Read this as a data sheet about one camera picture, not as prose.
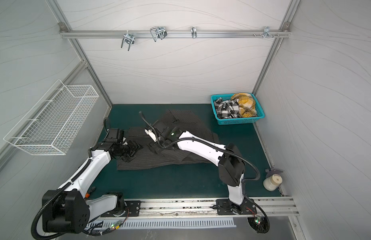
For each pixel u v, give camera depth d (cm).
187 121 111
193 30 72
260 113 104
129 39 80
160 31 76
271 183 75
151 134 64
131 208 74
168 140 56
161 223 70
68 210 39
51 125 68
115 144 61
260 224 73
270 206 76
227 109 104
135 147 75
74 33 77
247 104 105
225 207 73
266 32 77
